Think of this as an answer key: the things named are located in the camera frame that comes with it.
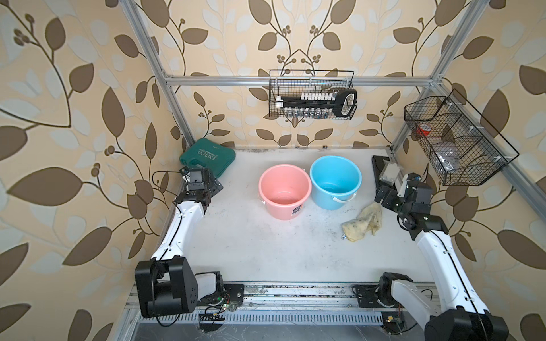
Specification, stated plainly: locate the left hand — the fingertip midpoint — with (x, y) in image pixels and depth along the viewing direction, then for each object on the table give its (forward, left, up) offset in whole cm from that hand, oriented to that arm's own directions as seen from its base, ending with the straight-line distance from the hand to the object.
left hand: (202, 185), depth 84 cm
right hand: (-4, -73, +1) cm, 73 cm away
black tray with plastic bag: (+16, -83, -10) cm, 85 cm away
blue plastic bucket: (+13, -58, -13) cm, 60 cm away
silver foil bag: (0, -89, +16) cm, 90 cm away
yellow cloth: (-10, -67, -9) cm, 68 cm away
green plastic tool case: (+29, +8, -12) cm, 33 cm away
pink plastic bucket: (+8, -33, -13) cm, 36 cm away
